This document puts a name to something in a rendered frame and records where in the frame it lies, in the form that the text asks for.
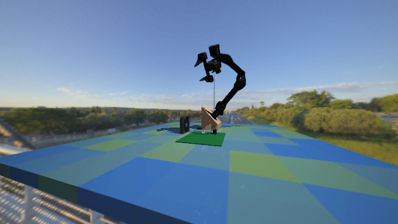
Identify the green circuit board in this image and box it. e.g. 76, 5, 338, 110
176, 130, 225, 147

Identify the black computer fan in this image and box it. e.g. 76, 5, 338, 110
180, 116, 190, 134

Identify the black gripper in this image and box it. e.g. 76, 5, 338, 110
194, 52, 215, 82

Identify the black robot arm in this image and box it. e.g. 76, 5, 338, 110
209, 44, 246, 119

